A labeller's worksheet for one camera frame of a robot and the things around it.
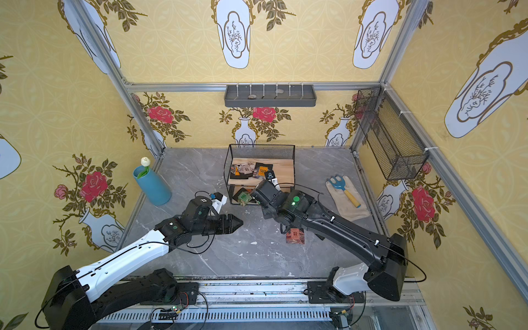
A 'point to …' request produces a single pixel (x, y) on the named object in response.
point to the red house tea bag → (295, 236)
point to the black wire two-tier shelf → (280, 158)
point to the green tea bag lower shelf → (243, 196)
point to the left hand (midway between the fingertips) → (236, 224)
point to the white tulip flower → (145, 161)
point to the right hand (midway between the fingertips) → (267, 205)
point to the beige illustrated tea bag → (245, 168)
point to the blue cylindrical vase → (155, 188)
